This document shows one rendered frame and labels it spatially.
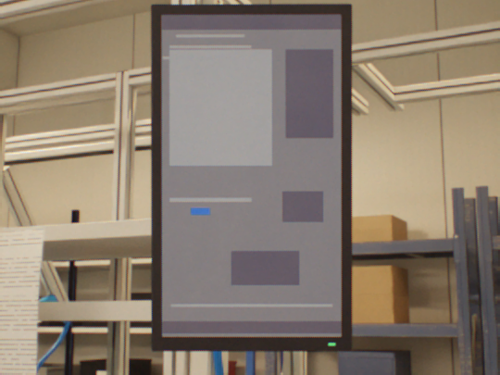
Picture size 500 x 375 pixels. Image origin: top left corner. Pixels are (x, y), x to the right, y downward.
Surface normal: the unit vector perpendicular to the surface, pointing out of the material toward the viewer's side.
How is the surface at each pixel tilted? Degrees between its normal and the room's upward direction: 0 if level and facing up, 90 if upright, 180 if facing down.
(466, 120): 90
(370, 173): 90
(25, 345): 92
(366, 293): 90
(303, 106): 101
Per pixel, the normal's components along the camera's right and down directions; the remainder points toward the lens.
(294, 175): 0.00, 0.00
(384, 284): -0.43, -0.17
